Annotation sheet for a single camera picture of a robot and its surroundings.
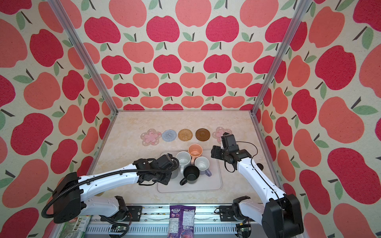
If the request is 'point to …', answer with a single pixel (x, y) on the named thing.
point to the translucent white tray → (206, 184)
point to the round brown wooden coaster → (203, 134)
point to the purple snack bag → (181, 221)
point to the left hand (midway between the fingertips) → (169, 181)
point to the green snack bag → (75, 228)
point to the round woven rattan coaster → (185, 135)
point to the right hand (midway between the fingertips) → (217, 154)
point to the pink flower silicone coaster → (151, 137)
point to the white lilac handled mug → (202, 163)
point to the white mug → (184, 158)
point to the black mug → (191, 173)
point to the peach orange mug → (195, 150)
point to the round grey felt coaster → (169, 135)
